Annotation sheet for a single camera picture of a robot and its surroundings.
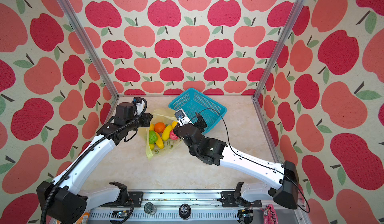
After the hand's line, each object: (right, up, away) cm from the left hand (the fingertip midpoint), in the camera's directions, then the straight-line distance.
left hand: (155, 116), depth 78 cm
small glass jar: (+1, -39, -14) cm, 42 cm away
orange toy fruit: (-2, -8, +18) cm, 20 cm away
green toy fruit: (-3, -13, +9) cm, 16 cm away
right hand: (+20, 0, -9) cm, 22 cm away
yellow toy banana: (+3, -12, +18) cm, 21 cm away
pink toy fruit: (+8, -13, +15) cm, 21 cm away
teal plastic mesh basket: (+20, +10, +38) cm, 44 cm away
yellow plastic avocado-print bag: (+7, 0, -6) cm, 9 cm away
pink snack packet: (+56, -47, -9) cm, 74 cm away
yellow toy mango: (-1, -17, +13) cm, 21 cm away
